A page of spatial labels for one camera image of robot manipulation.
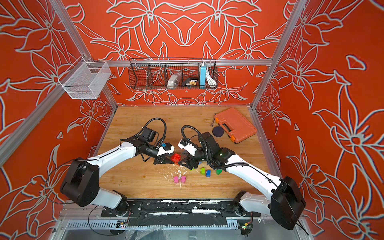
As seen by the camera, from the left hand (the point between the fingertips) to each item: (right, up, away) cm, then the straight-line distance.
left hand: (174, 157), depth 80 cm
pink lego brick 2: (+5, -12, +1) cm, 13 cm away
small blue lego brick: (+19, -10, +3) cm, 22 cm away
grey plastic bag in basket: (-1, +45, +12) cm, 47 cm away
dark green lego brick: (+26, -10, +4) cm, 28 cm away
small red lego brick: (+2, +2, -7) cm, 7 cm away
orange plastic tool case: (+42, +15, +21) cm, 49 cm away
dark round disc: (+29, +12, +26) cm, 40 cm away
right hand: (+3, +1, -7) cm, 8 cm away
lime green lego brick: (+16, -9, +4) cm, 19 cm away
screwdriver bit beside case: (+25, +17, +28) cm, 41 cm away
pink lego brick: (+1, -13, +2) cm, 13 cm away
